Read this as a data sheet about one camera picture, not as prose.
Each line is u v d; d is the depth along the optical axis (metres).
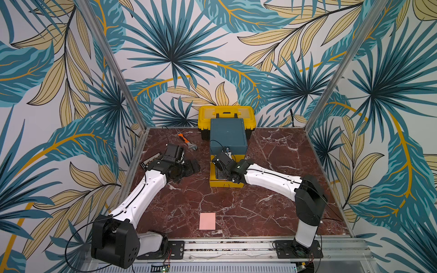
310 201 0.46
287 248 0.74
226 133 0.88
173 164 0.62
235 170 0.62
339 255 0.75
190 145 1.10
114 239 0.39
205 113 1.05
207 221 0.80
